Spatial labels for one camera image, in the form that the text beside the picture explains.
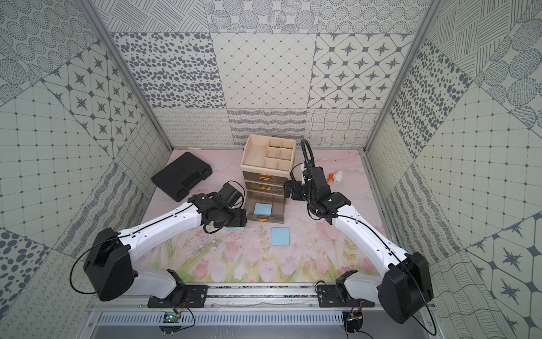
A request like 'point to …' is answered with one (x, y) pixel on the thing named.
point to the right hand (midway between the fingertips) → (295, 188)
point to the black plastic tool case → (183, 176)
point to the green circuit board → (171, 317)
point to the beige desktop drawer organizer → (266, 163)
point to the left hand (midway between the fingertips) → (245, 222)
